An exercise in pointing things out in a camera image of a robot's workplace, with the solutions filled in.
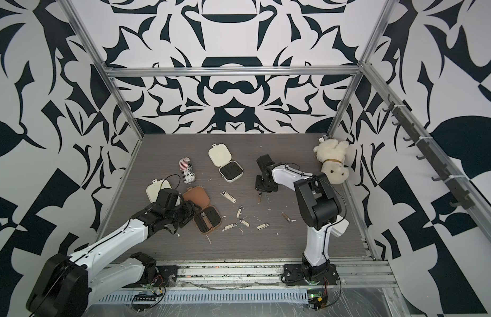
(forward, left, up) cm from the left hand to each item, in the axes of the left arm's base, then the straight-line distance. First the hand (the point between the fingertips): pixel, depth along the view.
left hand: (198, 207), depth 86 cm
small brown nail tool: (+6, -27, -6) cm, 28 cm away
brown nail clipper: (-4, -3, -5) cm, 7 cm away
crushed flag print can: (+19, +7, -2) cm, 20 cm away
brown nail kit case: (-3, -5, -4) cm, 7 cm away
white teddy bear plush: (+24, -65, +4) cm, 69 cm away
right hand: (+13, -28, -5) cm, 32 cm away
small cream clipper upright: (0, -17, -5) cm, 18 cm away
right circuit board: (-33, -44, -7) cm, 56 cm away
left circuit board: (-31, +18, -9) cm, 37 cm away
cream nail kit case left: (+11, +23, -3) cm, 26 cm away
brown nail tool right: (-4, -39, -5) cm, 39 cm away
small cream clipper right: (-7, -27, -5) cm, 28 cm away
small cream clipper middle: (-5, -20, -5) cm, 21 cm away
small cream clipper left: (-6, -13, -6) cm, 16 cm away
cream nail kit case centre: (+30, -8, -3) cm, 31 cm away
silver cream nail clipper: (+7, -13, -4) cm, 15 cm away
